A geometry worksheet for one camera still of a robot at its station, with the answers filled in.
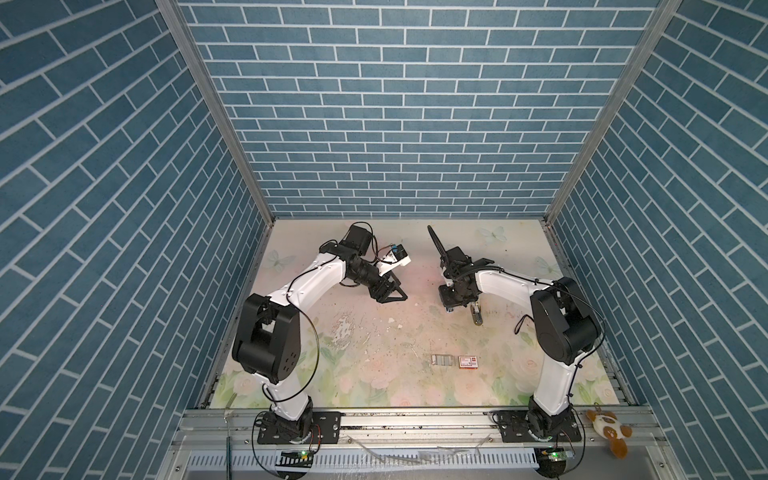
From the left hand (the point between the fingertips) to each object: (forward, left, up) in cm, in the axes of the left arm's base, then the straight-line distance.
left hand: (399, 288), depth 83 cm
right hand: (+4, -15, -13) cm, 20 cm away
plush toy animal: (-33, -50, -10) cm, 61 cm away
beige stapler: (-1, -25, -14) cm, 29 cm away
